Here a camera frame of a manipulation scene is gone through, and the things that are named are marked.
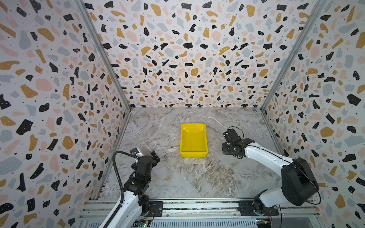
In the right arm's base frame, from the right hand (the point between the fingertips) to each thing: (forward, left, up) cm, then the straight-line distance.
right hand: (223, 146), depth 89 cm
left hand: (-8, +45, +4) cm, 46 cm away
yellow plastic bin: (+7, +19, -5) cm, 21 cm away
